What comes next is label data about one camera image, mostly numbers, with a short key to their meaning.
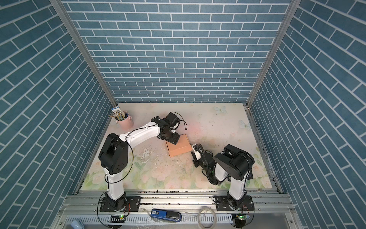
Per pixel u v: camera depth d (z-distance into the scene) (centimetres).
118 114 91
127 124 101
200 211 73
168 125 70
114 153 51
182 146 90
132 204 74
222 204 74
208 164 68
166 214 67
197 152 79
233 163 50
